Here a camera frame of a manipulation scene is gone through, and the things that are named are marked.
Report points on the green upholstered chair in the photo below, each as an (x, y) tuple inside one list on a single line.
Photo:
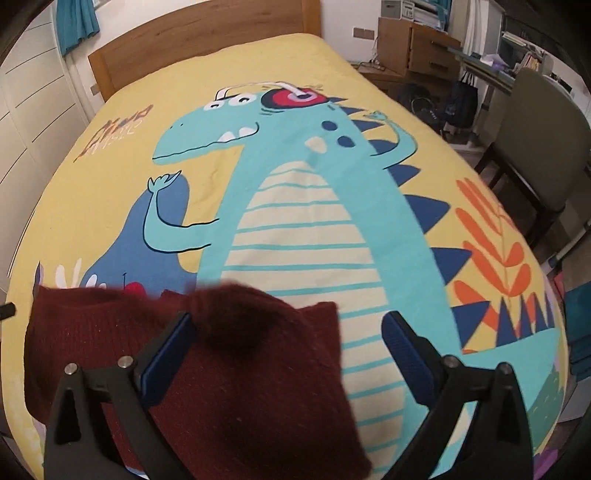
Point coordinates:
[(542, 146)]

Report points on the white wardrobe doors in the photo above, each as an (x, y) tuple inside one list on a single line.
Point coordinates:
[(41, 118)]

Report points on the cluttered desk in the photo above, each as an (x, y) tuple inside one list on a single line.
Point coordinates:
[(498, 71)]

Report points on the dark red knitted sweater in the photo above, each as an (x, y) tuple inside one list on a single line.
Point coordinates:
[(258, 396)]

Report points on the teal curtain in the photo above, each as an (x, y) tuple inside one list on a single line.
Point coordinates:
[(75, 21)]

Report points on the wooden drawer cabinet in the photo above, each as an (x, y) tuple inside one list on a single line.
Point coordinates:
[(407, 47)]

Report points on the black bag on floor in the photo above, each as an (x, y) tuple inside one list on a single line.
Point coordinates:
[(462, 104)]

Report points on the dinosaur print bed cover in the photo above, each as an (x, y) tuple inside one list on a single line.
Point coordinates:
[(276, 164)]

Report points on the teal fabric storage box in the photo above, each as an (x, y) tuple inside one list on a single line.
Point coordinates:
[(578, 330)]

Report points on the wooden headboard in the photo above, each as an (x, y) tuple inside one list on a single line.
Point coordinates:
[(197, 30)]

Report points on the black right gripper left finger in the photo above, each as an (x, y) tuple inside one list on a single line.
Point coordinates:
[(100, 426)]

